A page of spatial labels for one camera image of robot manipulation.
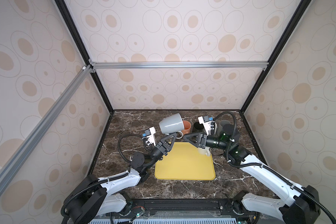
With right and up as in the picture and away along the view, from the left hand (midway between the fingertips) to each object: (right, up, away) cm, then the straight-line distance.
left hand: (179, 137), depth 60 cm
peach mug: (+8, +3, +39) cm, 40 cm away
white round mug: (+18, +4, +7) cm, 20 cm away
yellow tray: (+5, -19, +30) cm, 36 cm away
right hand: (+3, -1, +3) cm, 5 cm away
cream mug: (+19, -12, +29) cm, 37 cm away
